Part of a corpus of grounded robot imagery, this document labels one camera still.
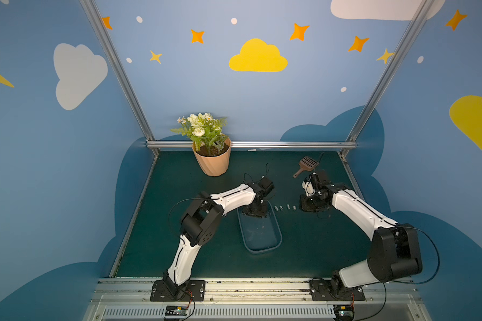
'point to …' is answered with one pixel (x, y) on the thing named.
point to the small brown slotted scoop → (306, 164)
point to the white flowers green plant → (205, 131)
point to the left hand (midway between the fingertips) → (259, 212)
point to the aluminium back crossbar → (256, 144)
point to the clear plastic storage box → (260, 233)
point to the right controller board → (343, 312)
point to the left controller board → (176, 310)
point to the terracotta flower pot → (213, 164)
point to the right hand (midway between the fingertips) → (304, 204)
